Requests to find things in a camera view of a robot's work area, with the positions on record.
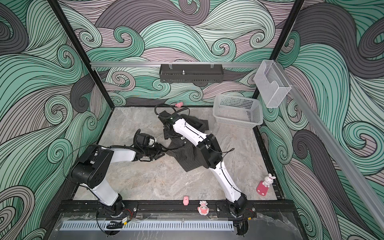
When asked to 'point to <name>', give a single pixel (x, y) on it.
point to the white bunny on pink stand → (262, 186)
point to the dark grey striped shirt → (184, 153)
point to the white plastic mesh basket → (240, 111)
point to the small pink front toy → (185, 201)
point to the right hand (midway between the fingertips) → (172, 135)
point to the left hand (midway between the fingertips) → (168, 150)
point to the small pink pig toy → (179, 105)
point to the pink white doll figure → (203, 209)
